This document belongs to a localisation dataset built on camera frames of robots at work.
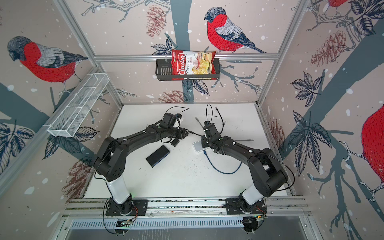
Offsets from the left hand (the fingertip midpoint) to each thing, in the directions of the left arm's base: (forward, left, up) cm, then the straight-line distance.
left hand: (186, 133), depth 91 cm
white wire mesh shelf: (-4, +57, +20) cm, 60 cm away
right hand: (-3, -11, -4) cm, 12 cm away
